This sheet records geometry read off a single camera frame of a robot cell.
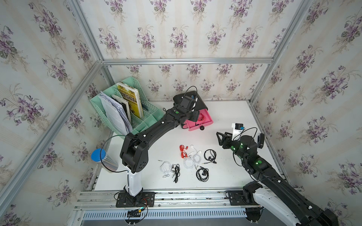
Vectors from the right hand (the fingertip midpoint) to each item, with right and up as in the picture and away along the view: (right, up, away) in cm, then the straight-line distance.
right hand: (222, 133), depth 78 cm
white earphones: (-16, -18, +9) cm, 25 cm away
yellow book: (-56, +23, +13) cm, 62 cm away
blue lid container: (-62, -16, -3) cm, 64 cm away
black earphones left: (-26, -24, +4) cm, 35 cm away
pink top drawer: (-17, +4, +11) cm, 20 cm away
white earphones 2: (-33, -22, +7) cm, 40 cm away
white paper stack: (-60, +11, -1) cm, 61 cm away
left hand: (-14, +12, +8) cm, 20 cm away
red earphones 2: (-22, -15, +12) cm, 29 cm away
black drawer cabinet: (-11, +18, +19) cm, 28 cm away
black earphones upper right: (-5, -18, +10) cm, 21 cm away
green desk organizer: (-47, +12, +33) cm, 58 cm away
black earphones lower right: (-11, -25, +4) cm, 27 cm away
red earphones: (-10, +9, +15) cm, 20 cm away
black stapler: (+30, -7, +15) cm, 35 cm away
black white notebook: (-60, +16, +13) cm, 64 cm away
